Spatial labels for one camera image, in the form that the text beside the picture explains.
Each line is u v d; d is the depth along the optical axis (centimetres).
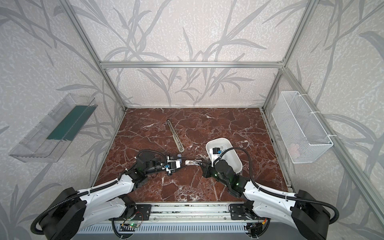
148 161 61
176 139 101
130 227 72
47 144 63
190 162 83
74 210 41
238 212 74
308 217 41
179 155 94
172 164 62
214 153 71
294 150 72
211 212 75
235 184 60
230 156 93
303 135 61
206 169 69
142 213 72
